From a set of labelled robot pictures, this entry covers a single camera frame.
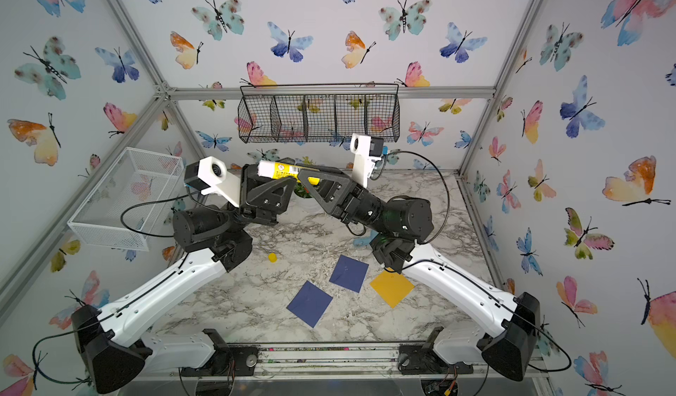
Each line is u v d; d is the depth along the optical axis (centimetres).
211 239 46
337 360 76
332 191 40
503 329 39
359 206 40
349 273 91
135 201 84
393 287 89
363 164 42
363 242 96
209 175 35
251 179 42
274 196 42
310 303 85
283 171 38
